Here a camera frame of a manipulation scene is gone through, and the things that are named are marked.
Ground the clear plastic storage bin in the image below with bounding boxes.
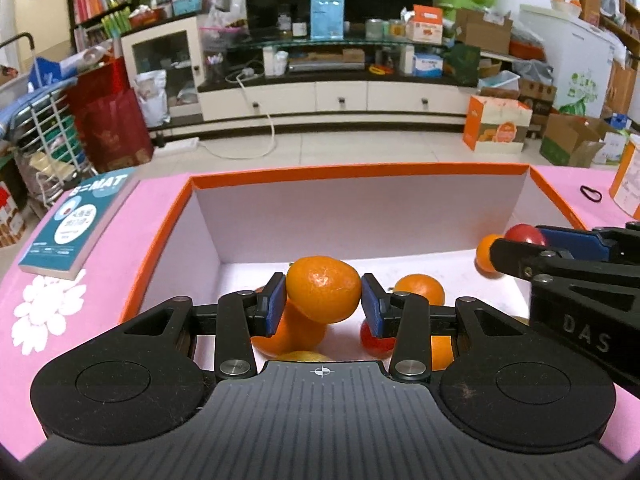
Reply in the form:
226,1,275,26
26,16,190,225
477,70,521,92

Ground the white plastic pouch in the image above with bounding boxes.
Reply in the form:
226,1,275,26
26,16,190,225
134,69,172,128

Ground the dark bookshelf with books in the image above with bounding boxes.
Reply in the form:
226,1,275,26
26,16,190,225
65,0,138,53

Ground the red gift bag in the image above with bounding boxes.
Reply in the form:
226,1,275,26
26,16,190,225
77,87,155,173
65,57,131,111

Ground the silver media player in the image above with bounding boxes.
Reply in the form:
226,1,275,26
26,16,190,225
288,52,366,72

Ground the white power cable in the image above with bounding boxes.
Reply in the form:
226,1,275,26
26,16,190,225
197,72,277,160

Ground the small mandarin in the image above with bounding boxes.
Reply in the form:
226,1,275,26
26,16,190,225
430,335,455,372
475,234,506,273
286,256,362,324
394,274,446,307

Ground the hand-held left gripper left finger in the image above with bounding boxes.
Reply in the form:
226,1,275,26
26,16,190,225
115,272,287,381

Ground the white television stand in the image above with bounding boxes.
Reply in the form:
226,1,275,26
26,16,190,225
197,37,483,133

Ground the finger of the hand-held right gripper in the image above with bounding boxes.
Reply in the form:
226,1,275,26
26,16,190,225
489,237,640,303
540,227,640,266

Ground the white wire trolley cart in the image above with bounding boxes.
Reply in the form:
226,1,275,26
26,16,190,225
0,32,98,211

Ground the brown cardboard box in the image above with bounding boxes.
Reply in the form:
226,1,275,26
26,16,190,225
454,7,513,56

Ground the yellow speckled pear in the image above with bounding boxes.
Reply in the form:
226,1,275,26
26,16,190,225
275,350,331,363

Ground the red and white carton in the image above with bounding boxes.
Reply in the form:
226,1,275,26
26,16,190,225
0,180,28,248

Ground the white small fridge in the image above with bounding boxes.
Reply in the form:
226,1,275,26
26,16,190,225
517,4,618,118

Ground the white glass-door cabinet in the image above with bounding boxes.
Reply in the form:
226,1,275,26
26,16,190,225
120,15,206,121

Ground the beige standing air conditioner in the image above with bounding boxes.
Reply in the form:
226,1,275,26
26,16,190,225
12,0,71,73

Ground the red tomato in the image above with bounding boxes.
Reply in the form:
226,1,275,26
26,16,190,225
504,223,547,247
360,322,398,359

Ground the green printed cardboard box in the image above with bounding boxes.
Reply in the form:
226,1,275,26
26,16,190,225
540,112,618,168

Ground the dark green paper bag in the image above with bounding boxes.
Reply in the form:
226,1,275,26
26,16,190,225
444,42,482,87

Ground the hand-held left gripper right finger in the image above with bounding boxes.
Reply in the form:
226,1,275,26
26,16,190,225
361,273,526,382

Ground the orange and white carton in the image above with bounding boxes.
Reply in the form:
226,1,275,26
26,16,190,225
406,5,445,45

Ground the blue card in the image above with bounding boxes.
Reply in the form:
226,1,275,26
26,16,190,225
310,0,346,41

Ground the blue and white tissue box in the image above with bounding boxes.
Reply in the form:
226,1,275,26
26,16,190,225
412,52,445,78

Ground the white power strip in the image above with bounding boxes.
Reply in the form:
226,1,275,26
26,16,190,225
152,136,201,157

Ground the teal paperback book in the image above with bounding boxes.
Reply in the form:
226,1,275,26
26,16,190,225
17,167,142,281

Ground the orange cardboard box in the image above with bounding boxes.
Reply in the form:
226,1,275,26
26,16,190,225
122,162,588,376

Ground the blue shopping bag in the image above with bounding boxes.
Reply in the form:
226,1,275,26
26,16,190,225
27,57,76,93

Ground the wooden wall shelf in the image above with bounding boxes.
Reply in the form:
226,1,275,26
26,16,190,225
580,0,640,56

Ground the large orange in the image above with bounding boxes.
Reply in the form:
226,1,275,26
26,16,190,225
250,300,328,356

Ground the orange fruit gift box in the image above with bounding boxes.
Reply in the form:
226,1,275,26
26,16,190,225
462,95,533,156

